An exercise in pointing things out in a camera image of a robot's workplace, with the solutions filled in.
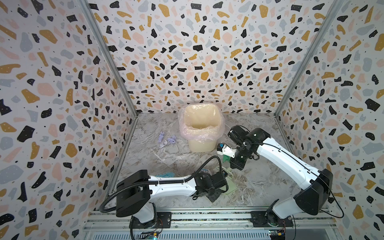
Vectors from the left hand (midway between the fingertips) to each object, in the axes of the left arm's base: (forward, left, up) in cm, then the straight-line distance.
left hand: (218, 190), depth 77 cm
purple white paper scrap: (+34, +34, -6) cm, 49 cm away
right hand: (+10, -6, +12) cm, 17 cm away
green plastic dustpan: (+4, -10, -8) cm, 13 cm away
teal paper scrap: (+11, +27, -6) cm, 30 cm away
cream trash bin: (+27, +8, -1) cm, 28 cm away
